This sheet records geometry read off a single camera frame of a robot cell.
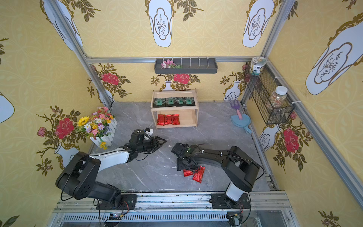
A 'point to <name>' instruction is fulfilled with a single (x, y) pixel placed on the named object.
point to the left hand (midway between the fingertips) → (161, 141)
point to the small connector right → (234, 220)
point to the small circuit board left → (116, 216)
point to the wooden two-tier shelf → (175, 108)
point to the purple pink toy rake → (236, 104)
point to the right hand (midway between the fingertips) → (185, 164)
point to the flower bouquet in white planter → (100, 126)
